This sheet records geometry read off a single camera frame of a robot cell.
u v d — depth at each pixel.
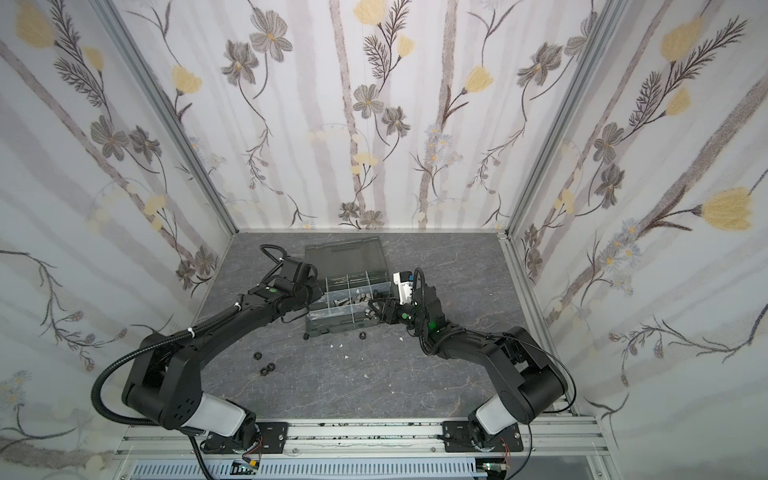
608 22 0.69
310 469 0.70
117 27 0.69
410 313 0.76
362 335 0.93
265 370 0.85
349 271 1.23
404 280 0.79
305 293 0.76
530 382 0.46
